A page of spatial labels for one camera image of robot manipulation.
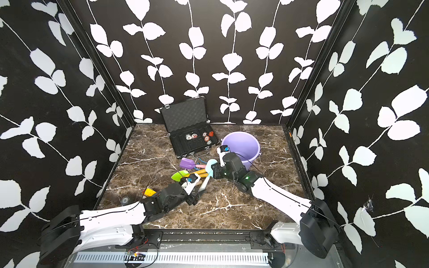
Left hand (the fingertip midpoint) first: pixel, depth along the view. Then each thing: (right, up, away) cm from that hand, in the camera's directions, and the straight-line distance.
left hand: (200, 181), depth 79 cm
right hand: (+5, +9, 0) cm, 10 cm away
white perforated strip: (-11, -31, -9) cm, 34 cm away
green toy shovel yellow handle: (-15, -1, +16) cm, 22 cm away
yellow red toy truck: (-26, -6, +3) cm, 27 cm away
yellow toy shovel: (-1, +1, +15) cm, 16 cm away
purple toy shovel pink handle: (-9, +5, +20) cm, 23 cm away
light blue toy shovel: (+4, +6, +1) cm, 7 cm away
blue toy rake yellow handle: (-2, +7, +23) cm, 24 cm away
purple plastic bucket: (+24, +17, +17) cm, 34 cm away
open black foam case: (-13, +29, +35) cm, 47 cm away
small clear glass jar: (-37, -10, +1) cm, 38 cm away
